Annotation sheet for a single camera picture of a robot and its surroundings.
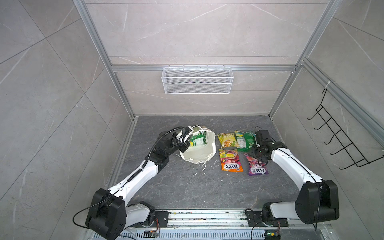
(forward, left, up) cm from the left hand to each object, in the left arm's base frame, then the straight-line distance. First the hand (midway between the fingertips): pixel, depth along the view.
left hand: (190, 130), depth 78 cm
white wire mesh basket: (+40, -6, +4) cm, 41 cm away
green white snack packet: (+8, -5, -20) cm, 22 cm away
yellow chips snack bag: (+7, -26, -21) cm, 34 cm away
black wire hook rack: (-11, -70, +7) cm, 71 cm away
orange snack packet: (-8, -25, -21) cm, 33 cm away
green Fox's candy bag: (+7, -38, -22) cm, 44 cm away
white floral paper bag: (-4, -6, -19) cm, 20 cm away
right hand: (-5, -38, -15) cm, 41 cm away
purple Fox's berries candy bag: (-12, -39, -21) cm, 47 cm away
